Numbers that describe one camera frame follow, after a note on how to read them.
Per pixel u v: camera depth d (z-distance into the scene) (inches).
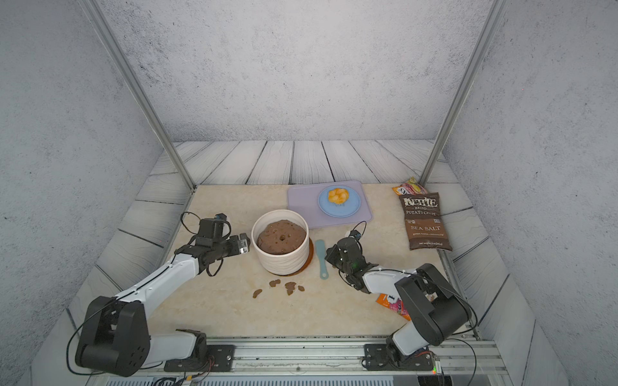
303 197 46.5
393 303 32.3
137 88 34.1
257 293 34.1
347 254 27.6
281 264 32.6
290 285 34.9
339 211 42.7
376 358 28.5
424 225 40.1
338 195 44.4
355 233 33.4
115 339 16.2
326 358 29.2
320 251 38.2
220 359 28.7
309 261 36.2
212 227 26.9
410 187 45.6
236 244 31.1
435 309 17.4
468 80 33.2
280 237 35.1
